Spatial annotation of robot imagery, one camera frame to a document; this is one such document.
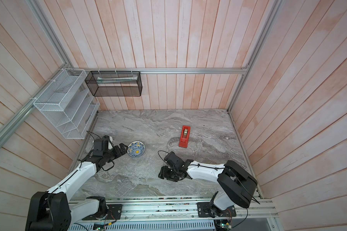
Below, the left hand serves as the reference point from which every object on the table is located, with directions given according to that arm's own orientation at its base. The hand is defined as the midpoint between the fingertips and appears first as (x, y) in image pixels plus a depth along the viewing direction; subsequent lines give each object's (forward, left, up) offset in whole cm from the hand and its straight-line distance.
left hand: (123, 151), depth 88 cm
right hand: (-14, -24, -6) cm, 29 cm away
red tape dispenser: (+13, -40, -2) cm, 42 cm away
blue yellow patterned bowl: (+5, -6, -6) cm, 10 cm away
